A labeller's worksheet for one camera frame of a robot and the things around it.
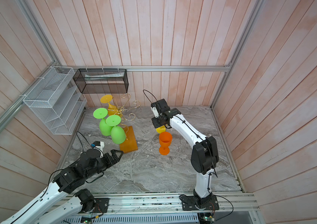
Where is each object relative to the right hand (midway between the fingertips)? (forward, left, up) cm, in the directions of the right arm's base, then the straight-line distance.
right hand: (156, 120), depth 90 cm
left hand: (-27, +19, +1) cm, 33 cm away
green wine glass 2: (-10, +28, +18) cm, 35 cm away
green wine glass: (-16, +20, +8) cm, 27 cm away
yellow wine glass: (+3, -4, -14) cm, 14 cm away
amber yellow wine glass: (-4, +25, +14) cm, 29 cm away
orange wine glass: (-12, -6, -4) cm, 14 cm away
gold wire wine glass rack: (+32, +32, -14) cm, 47 cm away
